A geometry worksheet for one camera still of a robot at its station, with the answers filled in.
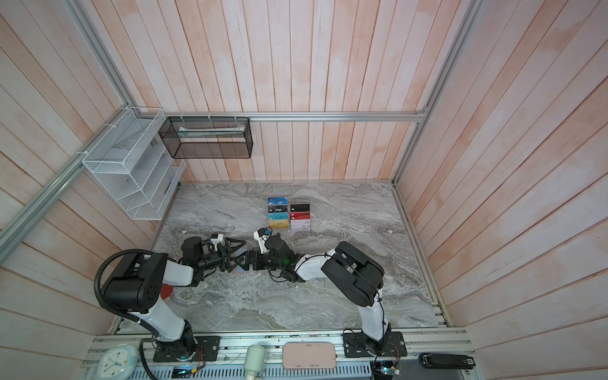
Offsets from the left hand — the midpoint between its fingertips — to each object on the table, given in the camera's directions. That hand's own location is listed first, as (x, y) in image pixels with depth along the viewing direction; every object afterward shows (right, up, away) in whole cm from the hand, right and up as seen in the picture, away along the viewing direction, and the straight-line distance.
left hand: (245, 253), depth 89 cm
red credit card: (+21, +14, +11) cm, 28 cm away
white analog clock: (-33, -28, -21) cm, 48 cm away
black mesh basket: (-21, +49, +17) cm, 56 cm away
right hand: (0, -2, -4) cm, 4 cm away
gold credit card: (+12, +10, +11) cm, 20 cm away
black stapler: (+60, -26, -22) cm, 69 cm away
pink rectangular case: (+24, -28, -18) cm, 41 cm away
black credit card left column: (+11, +17, +11) cm, 23 cm away
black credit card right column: (+21, +17, +11) cm, 30 cm away
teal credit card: (+12, +14, +11) cm, 21 cm away
